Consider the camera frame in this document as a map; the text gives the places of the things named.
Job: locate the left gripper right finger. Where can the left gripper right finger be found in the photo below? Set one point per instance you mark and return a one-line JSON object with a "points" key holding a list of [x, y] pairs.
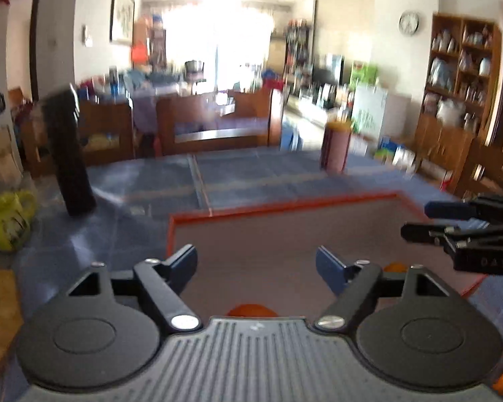
{"points": [[354, 286]]}

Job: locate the yellow green mug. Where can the yellow green mug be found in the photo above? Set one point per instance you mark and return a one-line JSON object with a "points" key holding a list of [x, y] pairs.
{"points": [[17, 211]]}

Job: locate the wall clock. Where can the wall clock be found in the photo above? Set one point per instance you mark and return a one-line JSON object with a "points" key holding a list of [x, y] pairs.
{"points": [[409, 23]]}

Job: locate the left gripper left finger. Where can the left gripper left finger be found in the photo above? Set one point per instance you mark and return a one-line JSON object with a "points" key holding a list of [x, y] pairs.
{"points": [[160, 284]]}

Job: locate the red cylindrical can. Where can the red cylindrical can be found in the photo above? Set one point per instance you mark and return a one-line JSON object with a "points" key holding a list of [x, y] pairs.
{"points": [[336, 143]]}

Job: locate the wooden bookshelf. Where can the wooden bookshelf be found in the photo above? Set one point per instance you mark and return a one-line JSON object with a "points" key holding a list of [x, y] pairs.
{"points": [[459, 92]]}

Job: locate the small orange with stem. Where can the small orange with stem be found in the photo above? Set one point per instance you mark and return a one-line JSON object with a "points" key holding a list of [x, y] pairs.
{"points": [[396, 267]]}

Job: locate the framed wall picture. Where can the framed wall picture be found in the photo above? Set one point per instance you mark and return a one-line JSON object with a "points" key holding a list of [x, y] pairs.
{"points": [[122, 22]]}

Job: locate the large orange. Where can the large orange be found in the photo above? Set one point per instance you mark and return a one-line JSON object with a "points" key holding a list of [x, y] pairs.
{"points": [[251, 311]]}

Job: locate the wooden chair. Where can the wooden chair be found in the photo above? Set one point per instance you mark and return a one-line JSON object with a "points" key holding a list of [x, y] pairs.
{"points": [[218, 122]]}

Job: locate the black thermos bottle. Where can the black thermos bottle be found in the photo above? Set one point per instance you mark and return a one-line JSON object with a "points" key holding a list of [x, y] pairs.
{"points": [[60, 110]]}

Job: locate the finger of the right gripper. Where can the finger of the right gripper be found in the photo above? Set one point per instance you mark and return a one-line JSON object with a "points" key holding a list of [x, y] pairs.
{"points": [[458, 210], [425, 233]]}

